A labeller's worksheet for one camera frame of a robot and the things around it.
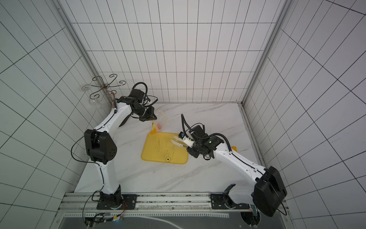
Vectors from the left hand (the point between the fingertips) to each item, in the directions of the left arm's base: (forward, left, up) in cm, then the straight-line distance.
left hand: (155, 119), depth 88 cm
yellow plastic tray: (-11, -1, -17) cm, 20 cm away
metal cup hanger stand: (+16, +30, +14) cm, 37 cm away
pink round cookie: (0, -1, -8) cm, 9 cm away
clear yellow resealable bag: (+4, -3, -6) cm, 8 cm away
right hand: (-13, -23, -5) cm, 27 cm away
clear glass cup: (+10, +41, +5) cm, 42 cm away
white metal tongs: (-11, -15, -8) cm, 21 cm away
